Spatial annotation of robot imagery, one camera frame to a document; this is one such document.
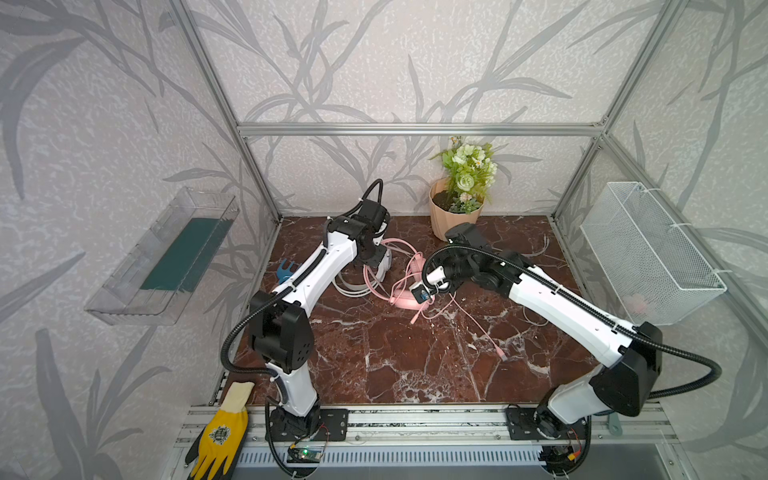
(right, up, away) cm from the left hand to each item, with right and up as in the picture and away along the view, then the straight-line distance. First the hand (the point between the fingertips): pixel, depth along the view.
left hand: (375, 246), depth 87 cm
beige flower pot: (+21, +9, +12) cm, 26 cm away
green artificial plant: (+29, +22, +7) cm, 38 cm away
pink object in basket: (+65, -14, -15) cm, 68 cm away
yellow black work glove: (-35, -47, -19) cm, 62 cm away
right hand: (+15, 0, -9) cm, 18 cm away
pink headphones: (+8, -13, -10) cm, 19 cm away
